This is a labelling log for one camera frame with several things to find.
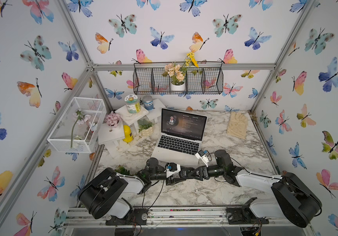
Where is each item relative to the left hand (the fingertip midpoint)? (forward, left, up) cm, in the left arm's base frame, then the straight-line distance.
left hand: (184, 172), depth 79 cm
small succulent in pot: (+29, +23, 0) cm, 37 cm away
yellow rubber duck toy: (+26, +35, -3) cm, 43 cm away
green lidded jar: (+32, +28, +19) cm, 47 cm away
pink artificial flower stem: (+20, +52, +21) cm, 60 cm away
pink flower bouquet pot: (+24, +39, +16) cm, 49 cm away
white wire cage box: (+14, +51, +20) cm, 57 cm away
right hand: (-2, -4, +1) cm, 4 cm away
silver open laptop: (+30, -1, -7) cm, 31 cm away
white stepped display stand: (+33, +26, +1) cm, 42 cm away
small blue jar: (+42, +22, +12) cm, 49 cm away
